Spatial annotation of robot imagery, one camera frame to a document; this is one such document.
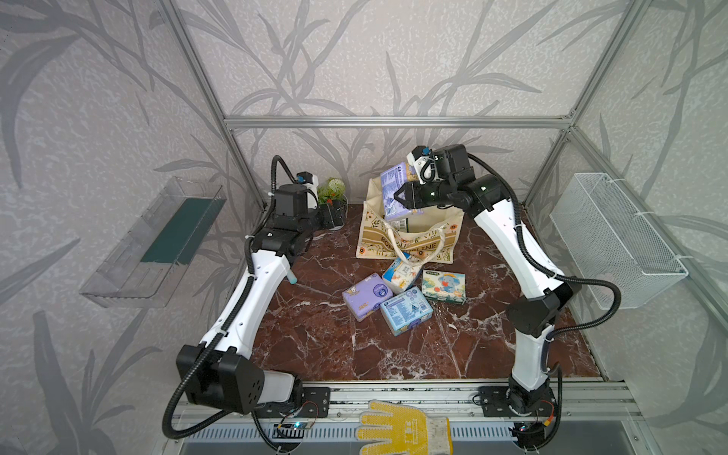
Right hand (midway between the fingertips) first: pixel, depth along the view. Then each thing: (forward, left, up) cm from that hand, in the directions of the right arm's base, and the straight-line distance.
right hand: (400, 191), depth 75 cm
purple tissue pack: (-16, +11, -31) cm, 36 cm away
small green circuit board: (-49, +29, -37) cm, 68 cm away
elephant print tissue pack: (-12, -15, -30) cm, 36 cm away
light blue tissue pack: (-20, -2, -30) cm, 36 cm away
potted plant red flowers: (+21, +23, -20) cm, 37 cm away
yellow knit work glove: (-50, -1, -35) cm, 61 cm away
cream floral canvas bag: (-5, -9, -12) cm, 16 cm away
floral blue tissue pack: (-9, -1, -29) cm, 30 cm away
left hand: (-2, +17, -3) cm, 18 cm away
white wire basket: (-21, -49, -2) cm, 53 cm away
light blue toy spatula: (-7, +37, -33) cm, 50 cm away
